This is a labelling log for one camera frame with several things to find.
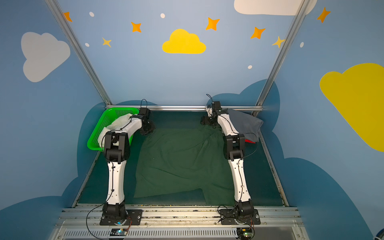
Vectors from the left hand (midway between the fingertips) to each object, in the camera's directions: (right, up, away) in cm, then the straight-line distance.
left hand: (154, 129), depth 110 cm
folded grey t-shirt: (+67, +4, -6) cm, 67 cm away
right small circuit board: (+55, -50, -38) cm, 83 cm away
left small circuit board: (-7, -49, -39) cm, 63 cm away
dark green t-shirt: (+20, -19, -14) cm, 31 cm away
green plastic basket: (-35, +10, +2) cm, 36 cm away
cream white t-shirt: (-29, +3, +1) cm, 29 cm away
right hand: (+40, +7, +1) cm, 40 cm away
